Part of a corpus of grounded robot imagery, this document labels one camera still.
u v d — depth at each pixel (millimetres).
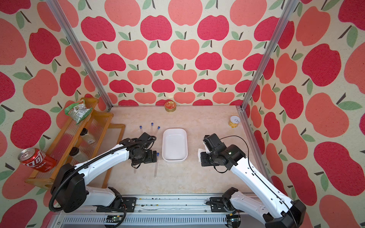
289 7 698
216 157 515
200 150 767
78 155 688
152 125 1086
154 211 733
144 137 687
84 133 749
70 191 411
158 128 1075
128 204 745
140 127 1073
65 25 754
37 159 516
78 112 733
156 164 884
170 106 1184
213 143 548
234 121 1043
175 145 964
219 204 728
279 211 380
